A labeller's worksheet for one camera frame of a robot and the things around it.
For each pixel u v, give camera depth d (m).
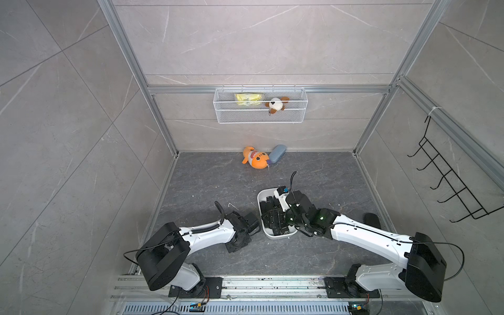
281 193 0.70
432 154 0.74
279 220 0.67
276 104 0.86
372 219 0.89
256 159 1.07
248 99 0.83
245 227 0.62
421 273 0.39
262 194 0.94
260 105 0.87
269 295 0.73
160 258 0.42
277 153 1.16
